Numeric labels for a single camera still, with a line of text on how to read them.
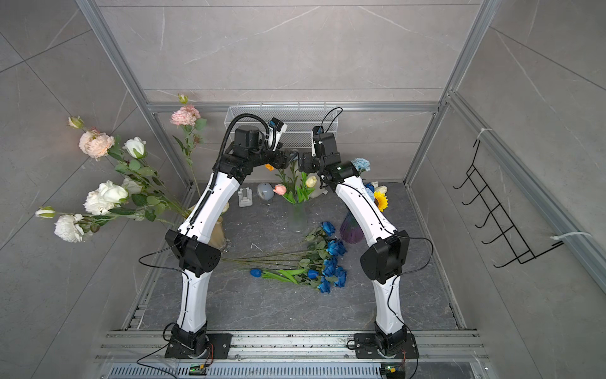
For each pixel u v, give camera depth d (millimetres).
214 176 572
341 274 839
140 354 730
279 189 778
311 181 792
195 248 512
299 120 980
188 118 747
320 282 832
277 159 714
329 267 812
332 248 858
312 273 851
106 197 538
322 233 965
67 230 517
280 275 880
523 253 578
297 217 937
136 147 688
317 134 715
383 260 508
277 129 674
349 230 937
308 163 745
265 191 1070
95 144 611
